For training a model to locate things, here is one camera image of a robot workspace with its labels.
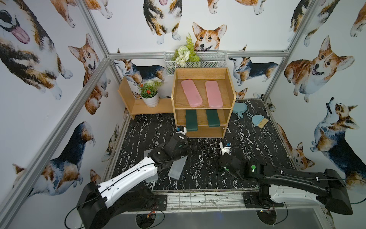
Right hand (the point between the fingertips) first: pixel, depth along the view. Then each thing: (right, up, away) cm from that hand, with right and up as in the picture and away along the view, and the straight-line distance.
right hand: (215, 155), depth 77 cm
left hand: (-12, +8, +1) cm, 14 cm away
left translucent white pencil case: (-34, -14, +4) cm, 37 cm away
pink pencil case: (-13, +34, +4) cm, 37 cm away
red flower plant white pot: (-42, +37, +21) cm, 60 cm away
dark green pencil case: (-13, +18, +11) cm, 25 cm away
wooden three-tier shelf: (-7, +30, 0) cm, 31 cm away
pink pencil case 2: (0, +31, +2) cm, 31 cm away
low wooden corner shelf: (-55, +27, +33) cm, 70 cm away
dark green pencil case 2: (0, +20, +9) cm, 22 cm away
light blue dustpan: (+27, +27, +42) cm, 56 cm away
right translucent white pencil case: (-22, -10, +8) cm, 25 cm away
